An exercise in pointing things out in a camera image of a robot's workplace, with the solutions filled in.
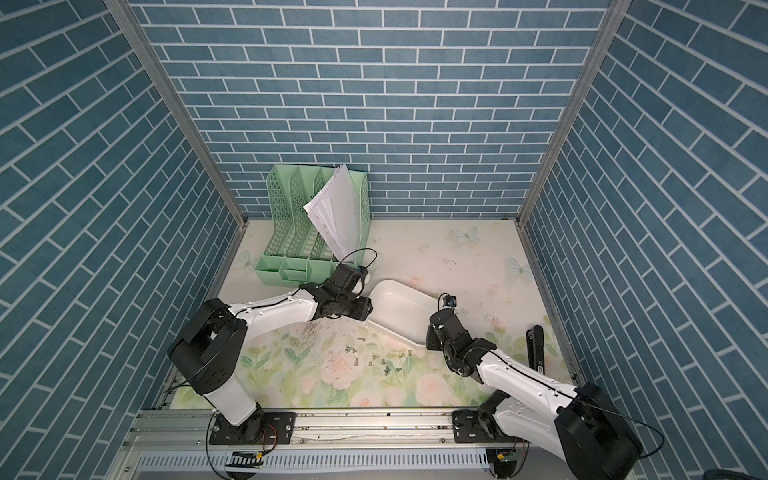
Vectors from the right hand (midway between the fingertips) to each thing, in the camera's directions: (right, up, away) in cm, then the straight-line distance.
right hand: (434, 329), depth 87 cm
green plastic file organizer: (-48, +23, +21) cm, 57 cm away
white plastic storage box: (-9, +4, +9) cm, 14 cm away
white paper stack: (-30, +36, +6) cm, 47 cm away
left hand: (-18, +5, +3) cm, 19 cm away
